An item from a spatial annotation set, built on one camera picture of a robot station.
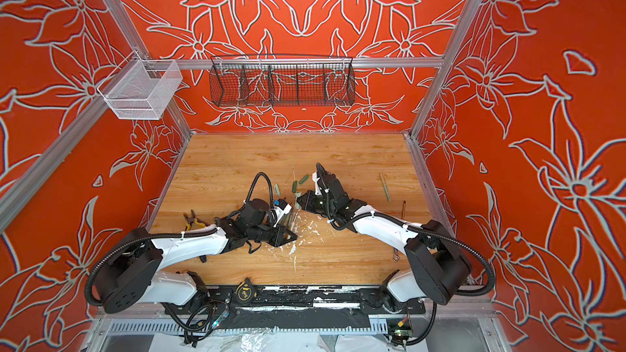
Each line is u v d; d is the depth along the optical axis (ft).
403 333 2.25
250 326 2.29
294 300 2.44
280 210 2.50
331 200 2.12
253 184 2.24
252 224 2.21
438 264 1.38
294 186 3.29
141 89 3.02
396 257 2.67
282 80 3.27
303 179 3.34
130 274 1.37
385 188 3.24
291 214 2.58
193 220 2.95
